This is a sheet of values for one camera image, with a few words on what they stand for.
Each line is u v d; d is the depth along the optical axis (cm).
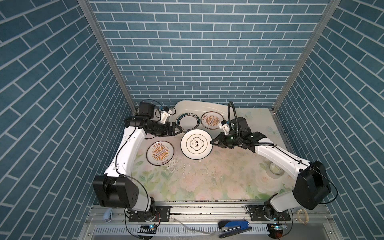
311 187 43
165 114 71
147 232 72
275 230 71
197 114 115
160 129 66
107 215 72
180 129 73
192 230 70
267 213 66
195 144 80
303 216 74
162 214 74
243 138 64
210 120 112
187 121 112
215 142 77
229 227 68
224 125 77
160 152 96
